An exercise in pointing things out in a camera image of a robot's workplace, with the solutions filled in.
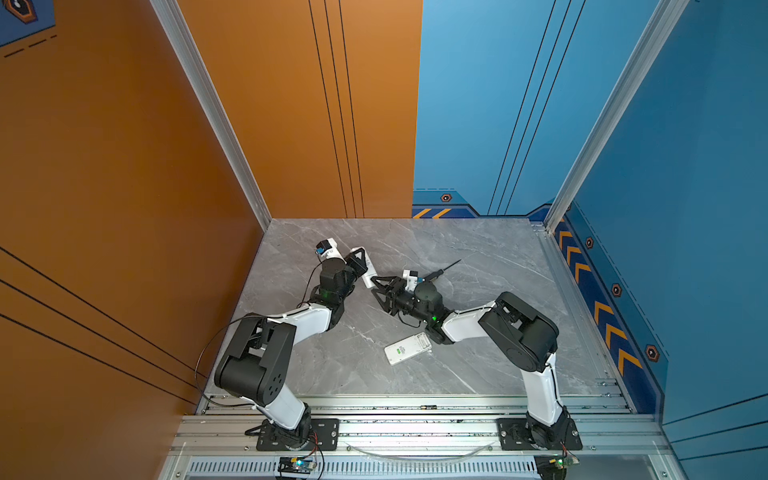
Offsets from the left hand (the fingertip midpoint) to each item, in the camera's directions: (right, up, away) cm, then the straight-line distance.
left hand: (366, 247), depth 89 cm
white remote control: (+1, -7, -1) cm, 8 cm away
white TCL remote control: (+12, -30, -2) cm, 32 cm away
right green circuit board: (+46, -52, -19) cm, 72 cm away
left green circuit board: (-15, -52, -18) cm, 57 cm away
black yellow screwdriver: (+25, -9, +16) cm, 31 cm away
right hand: (+1, -11, -4) cm, 12 cm away
